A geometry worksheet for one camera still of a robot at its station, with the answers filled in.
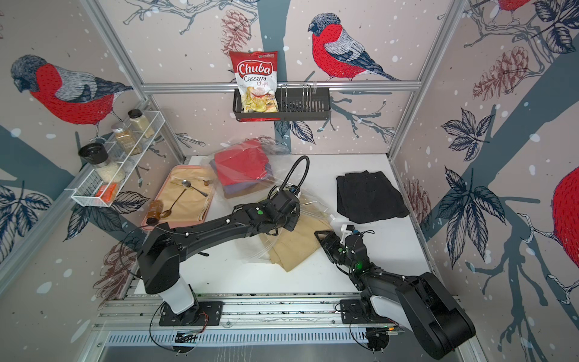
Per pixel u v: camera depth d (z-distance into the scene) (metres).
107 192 0.65
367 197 0.98
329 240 0.78
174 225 0.49
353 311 0.73
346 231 0.82
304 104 1.07
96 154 0.64
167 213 0.98
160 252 0.48
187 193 1.07
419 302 0.43
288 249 0.83
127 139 0.75
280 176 1.10
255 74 0.82
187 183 1.08
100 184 0.71
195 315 0.67
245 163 1.06
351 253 0.67
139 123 0.81
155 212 0.95
